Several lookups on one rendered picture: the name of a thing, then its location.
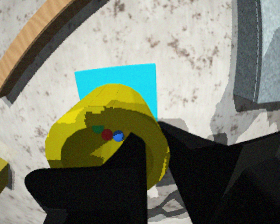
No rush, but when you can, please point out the dark red marble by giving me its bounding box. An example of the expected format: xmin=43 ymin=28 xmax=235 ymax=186
xmin=101 ymin=128 xmax=112 ymax=141

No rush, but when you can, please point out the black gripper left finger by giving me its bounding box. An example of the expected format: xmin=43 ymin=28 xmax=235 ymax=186
xmin=24 ymin=132 xmax=147 ymax=224

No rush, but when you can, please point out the yellow rectangular block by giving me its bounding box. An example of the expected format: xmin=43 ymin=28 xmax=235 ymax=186
xmin=0 ymin=158 xmax=9 ymax=193

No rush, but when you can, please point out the blue marble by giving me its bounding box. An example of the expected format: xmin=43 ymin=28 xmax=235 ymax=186
xmin=112 ymin=131 xmax=125 ymax=142

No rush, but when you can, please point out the brown wooden bar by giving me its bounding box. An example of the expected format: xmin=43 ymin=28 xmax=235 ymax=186
xmin=0 ymin=0 xmax=92 ymax=97

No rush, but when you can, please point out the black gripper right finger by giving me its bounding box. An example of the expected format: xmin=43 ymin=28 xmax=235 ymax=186
xmin=157 ymin=121 xmax=280 ymax=224

